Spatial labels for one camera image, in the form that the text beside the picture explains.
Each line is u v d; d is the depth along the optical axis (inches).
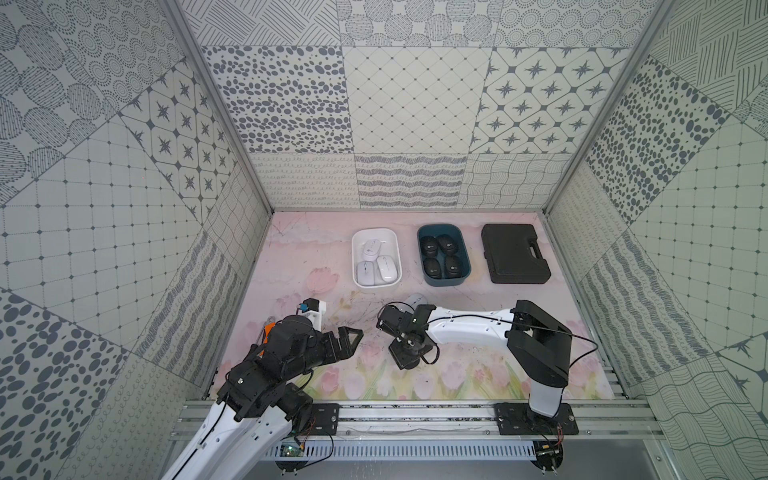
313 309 25.6
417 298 37.6
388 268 39.6
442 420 30.1
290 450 28.2
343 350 24.5
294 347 20.5
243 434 18.3
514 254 39.3
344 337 24.6
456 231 42.4
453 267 39.8
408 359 29.3
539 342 19.3
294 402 25.4
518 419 28.8
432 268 39.6
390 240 42.4
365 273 39.6
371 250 41.7
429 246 42.2
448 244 42.3
